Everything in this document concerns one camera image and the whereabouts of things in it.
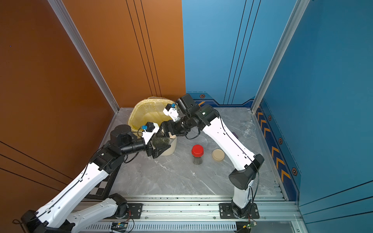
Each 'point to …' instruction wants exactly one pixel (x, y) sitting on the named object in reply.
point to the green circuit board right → (249, 225)
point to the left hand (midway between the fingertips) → (165, 136)
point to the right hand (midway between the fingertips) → (164, 134)
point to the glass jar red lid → (197, 151)
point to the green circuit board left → (119, 226)
